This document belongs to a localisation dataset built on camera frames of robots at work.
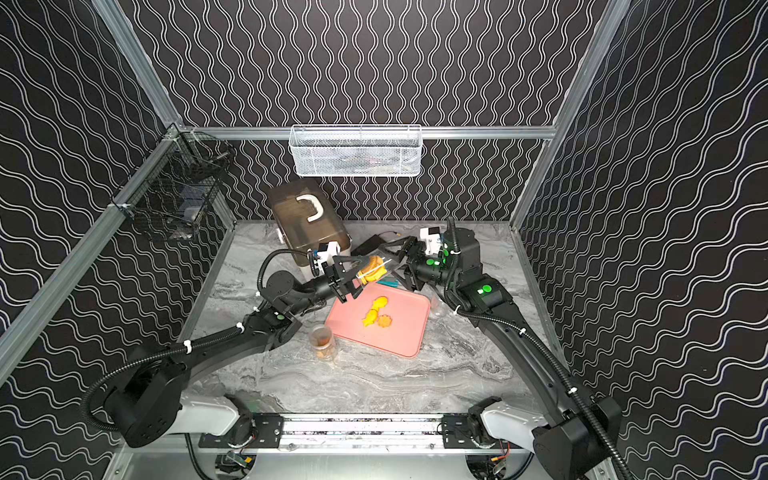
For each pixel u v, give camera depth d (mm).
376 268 658
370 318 939
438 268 592
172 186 931
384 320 931
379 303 964
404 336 910
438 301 589
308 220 926
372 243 1120
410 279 630
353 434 751
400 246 646
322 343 837
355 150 1255
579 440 373
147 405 418
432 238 664
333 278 622
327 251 701
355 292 689
